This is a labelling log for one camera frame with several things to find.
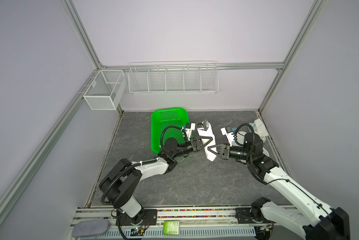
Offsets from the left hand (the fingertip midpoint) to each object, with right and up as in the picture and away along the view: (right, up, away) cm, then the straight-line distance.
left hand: (213, 144), depth 68 cm
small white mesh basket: (-68, +33, +38) cm, 85 cm away
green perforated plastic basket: (-26, +10, +45) cm, 53 cm away
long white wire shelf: (-21, +43, +40) cm, 63 cm away
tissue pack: (+38, +6, +32) cm, 50 cm away
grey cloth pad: (-57, -40, +2) cm, 70 cm away
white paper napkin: (-2, +5, +2) cm, 6 cm away
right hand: (-2, -3, +1) cm, 4 cm away
